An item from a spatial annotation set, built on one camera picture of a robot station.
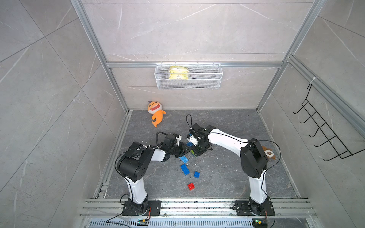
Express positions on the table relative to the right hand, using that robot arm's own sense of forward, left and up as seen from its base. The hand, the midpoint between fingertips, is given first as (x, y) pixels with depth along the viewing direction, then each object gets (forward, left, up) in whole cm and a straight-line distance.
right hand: (198, 152), depth 90 cm
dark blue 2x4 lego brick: (-10, +9, -3) cm, 13 cm away
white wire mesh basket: (+47, -4, +26) cm, 54 cm away
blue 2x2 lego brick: (-13, +2, -3) cm, 13 cm away
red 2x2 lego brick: (-20, +5, -3) cm, 21 cm away
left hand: (+3, +3, 0) cm, 5 cm away
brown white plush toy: (0, -47, -1) cm, 47 cm away
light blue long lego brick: (+2, +6, +7) cm, 9 cm away
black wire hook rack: (-10, -60, +27) cm, 67 cm away
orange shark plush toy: (+37, +32, +4) cm, 49 cm away
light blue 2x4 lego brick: (-3, +9, -3) cm, 10 cm away
